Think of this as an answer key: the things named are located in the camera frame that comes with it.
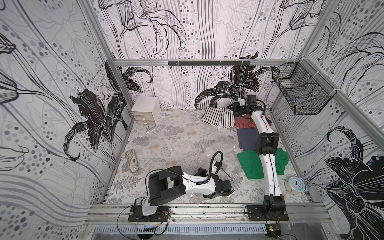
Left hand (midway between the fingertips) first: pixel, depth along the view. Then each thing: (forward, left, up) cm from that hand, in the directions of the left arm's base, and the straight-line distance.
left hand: (198, 171), depth 85 cm
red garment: (+38, -33, +2) cm, 51 cm away
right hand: (+48, -23, +7) cm, 54 cm away
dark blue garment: (+27, -35, -3) cm, 44 cm away
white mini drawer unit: (+40, +38, +8) cm, 56 cm away
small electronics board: (-26, -37, -2) cm, 45 cm away
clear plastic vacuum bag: (+24, +10, -3) cm, 26 cm away
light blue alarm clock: (-7, -51, +4) cm, 52 cm away
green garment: (+6, -32, +1) cm, 33 cm away
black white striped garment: (+42, -16, 0) cm, 45 cm away
